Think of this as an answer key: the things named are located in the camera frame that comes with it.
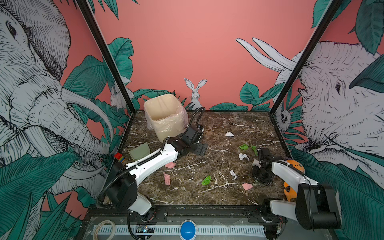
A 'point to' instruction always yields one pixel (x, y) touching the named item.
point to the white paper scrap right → (241, 156)
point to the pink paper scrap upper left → (170, 165)
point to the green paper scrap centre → (206, 180)
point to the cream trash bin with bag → (165, 115)
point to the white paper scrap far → (229, 134)
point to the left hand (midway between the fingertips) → (199, 142)
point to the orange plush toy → (299, 166)
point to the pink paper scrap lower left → (167, 179)
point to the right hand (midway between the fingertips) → (253, 176)
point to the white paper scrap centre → (232, 172)
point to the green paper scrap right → (244, 147)
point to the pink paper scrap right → (247, 186)
